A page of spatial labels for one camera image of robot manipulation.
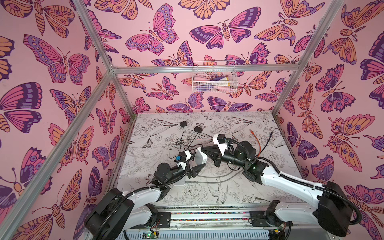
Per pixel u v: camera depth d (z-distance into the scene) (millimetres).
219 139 588
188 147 1003
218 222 732
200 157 688
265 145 1008
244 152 512
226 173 897
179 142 1028
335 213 401
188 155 638
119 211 427
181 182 835
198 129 1090
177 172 650
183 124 1130
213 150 637
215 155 648
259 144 1026
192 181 861
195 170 688
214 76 955
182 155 627
